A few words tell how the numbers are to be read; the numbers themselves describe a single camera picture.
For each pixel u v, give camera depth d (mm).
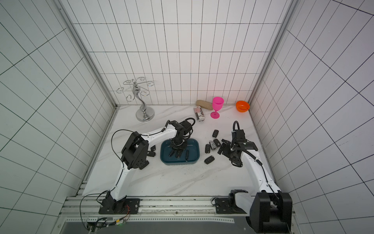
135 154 549
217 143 950
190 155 905
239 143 580
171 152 900
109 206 632
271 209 389
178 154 899
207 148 928
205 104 1178
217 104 1035
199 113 1102
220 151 760
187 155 896
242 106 1153
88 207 739
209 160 878
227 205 727
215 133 1004
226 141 974
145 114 1134
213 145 949
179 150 899
